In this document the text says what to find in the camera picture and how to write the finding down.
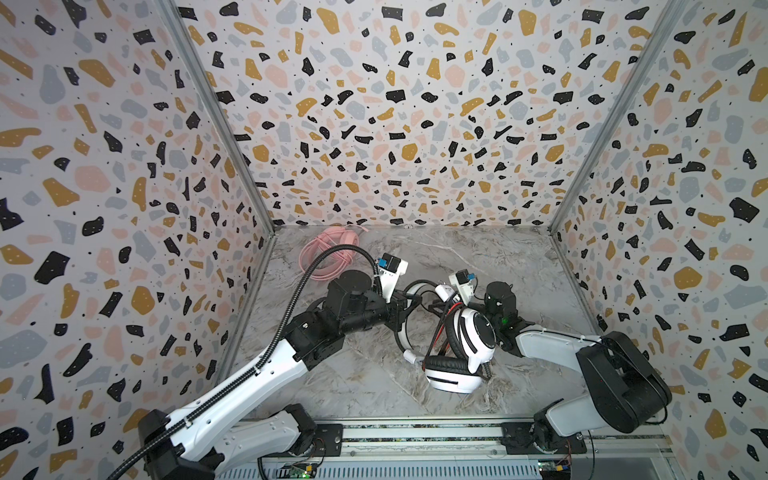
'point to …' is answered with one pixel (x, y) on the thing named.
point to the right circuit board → (555, 469)
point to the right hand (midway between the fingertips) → (429, 302)
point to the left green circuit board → (298, 470)
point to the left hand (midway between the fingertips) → (423, 296)
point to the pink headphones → (334, 263)
